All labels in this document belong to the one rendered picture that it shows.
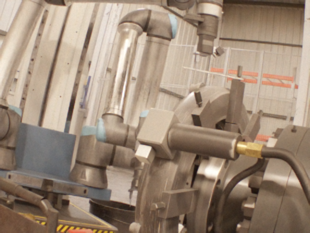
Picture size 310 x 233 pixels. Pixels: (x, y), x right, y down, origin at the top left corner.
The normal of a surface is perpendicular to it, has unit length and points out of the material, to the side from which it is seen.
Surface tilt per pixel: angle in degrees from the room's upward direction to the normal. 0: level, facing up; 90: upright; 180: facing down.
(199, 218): 109
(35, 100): 90
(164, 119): 67
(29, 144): 90
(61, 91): 90
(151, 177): 84
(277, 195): 80
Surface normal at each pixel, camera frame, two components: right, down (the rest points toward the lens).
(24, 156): 0.54, 0.06
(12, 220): -0.50, -0.15
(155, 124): -0.38, -0.52
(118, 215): 0.11, 0.01
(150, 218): -0.54, 0.09
